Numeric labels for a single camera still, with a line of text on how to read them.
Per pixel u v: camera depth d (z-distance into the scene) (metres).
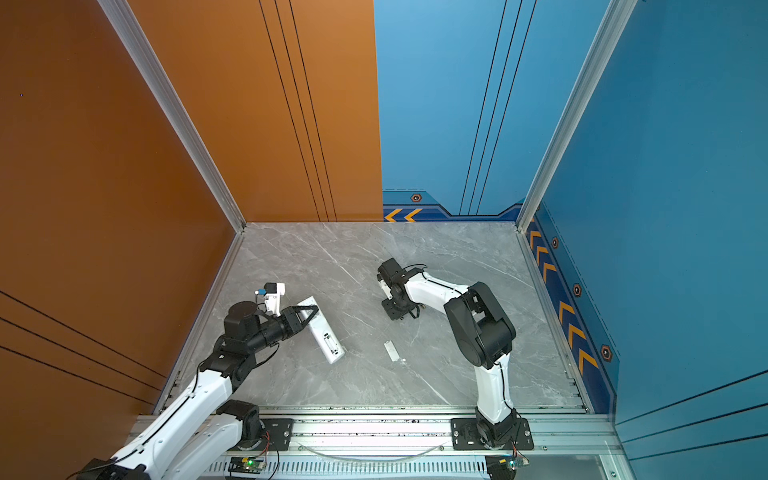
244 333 0.61
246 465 0.71
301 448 0.72
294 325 0.70
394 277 0.77
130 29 0.71
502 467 0.70
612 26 0.71
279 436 0.74
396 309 0.84
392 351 0.87
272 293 0.74
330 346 0.77
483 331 0.51
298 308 0.75
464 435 0.73
